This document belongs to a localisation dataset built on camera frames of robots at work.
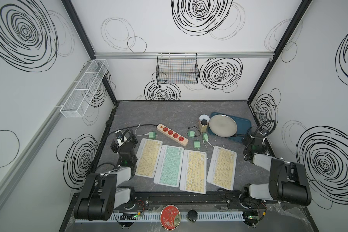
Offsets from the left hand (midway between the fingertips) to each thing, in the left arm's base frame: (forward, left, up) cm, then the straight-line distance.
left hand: (121, 136), depth 85 cm
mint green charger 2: (+7, -17, -10) cm, 20 cm away
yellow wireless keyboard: (-16, -44, -11) cm, 48 cm away
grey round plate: (+18, -67, -11) cm, 70 cm away
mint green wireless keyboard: (-14, -29, -12) cm, 34 cm away
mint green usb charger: (+6, -52, -9) cm, 53 cm away
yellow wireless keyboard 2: (-14, -61, -12) cm, 63 cm away
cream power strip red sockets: (+8, -30, -9) cm, 33 cm away
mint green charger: (+10, -43, -11) cm, 46 cm away
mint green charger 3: (+2, -47, -10) cm, 48 cm away
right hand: (+3, -83, -4) cm, 83 cm away
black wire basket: (+66, -32, +5) cm, 74 cm away
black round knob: (-37, -41, -2) cm, 55 cm away
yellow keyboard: (-8, -15, -12) cm, 21 cm away
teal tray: (+15, -81, -9) cm, 83 cm away
